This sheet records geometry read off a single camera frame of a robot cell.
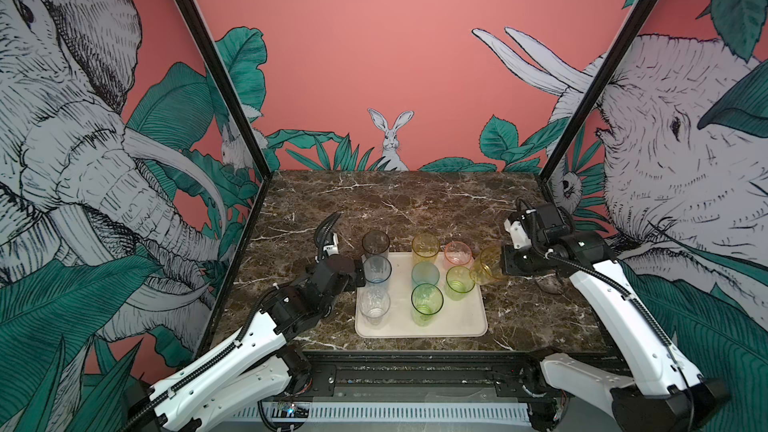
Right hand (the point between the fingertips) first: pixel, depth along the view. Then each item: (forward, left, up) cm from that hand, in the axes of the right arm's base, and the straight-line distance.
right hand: (497, 259), depth 73 cm
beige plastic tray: (-1, +24, -22) cm, 33 cm away
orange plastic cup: (+8, +17, -8) cm, 20 cm away
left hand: (+1, +38, -2) cm, 38 cm away
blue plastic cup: (+5, +31, -15) cm, 35 cm away
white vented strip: (-30, +5, -21) cm, 37 cm away
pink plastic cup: (+12, +5, -19) cm, 23 cm away
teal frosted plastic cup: (+4, +17, -15) cm, 23 cm away
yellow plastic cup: (0, +1, -6) cm, 6 cm away
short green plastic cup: (+3, +6, -19) cm, 20 cm away
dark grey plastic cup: (+11, +32, -9) cm, 35 cm away
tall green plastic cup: (-8, +18, -6) cm, 20 cm away
